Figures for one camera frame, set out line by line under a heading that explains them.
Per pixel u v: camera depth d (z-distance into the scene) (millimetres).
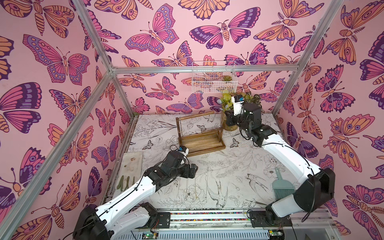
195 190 837
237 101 659
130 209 480
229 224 730
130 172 895
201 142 1036
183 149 703
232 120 689
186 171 686
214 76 955
